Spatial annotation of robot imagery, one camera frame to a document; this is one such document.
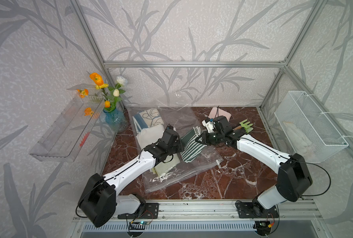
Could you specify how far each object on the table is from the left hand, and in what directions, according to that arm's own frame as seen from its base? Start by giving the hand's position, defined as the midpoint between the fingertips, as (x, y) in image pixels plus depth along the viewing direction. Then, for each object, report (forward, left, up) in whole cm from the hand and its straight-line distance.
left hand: (184, 145), depth 82 cm
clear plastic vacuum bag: (+31, +1, -14) cm, 33 cm away
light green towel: (-9, +12, -10) cm, 18 cm away
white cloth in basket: (-2, -61, +8) cm, 61 cm away
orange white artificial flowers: (+29, +46, +12) cm, 56 cm away
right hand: (+2, -6, +3) cm, 7 cm away
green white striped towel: (-2, -4, +1) cm, 4 cm away
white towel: (+15, +24, -13) cm, 32 cm away
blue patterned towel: (+29, +28, -11) cm, 41 cm away
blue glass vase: (+22, +47, -4) cm, 51 cm away
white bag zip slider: (-5, -20, -12) cm, 24 cm away
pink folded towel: (+36, -29, -12) cm, 47 cm away
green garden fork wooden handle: (+25, -45, -13) cm, 53 cm away
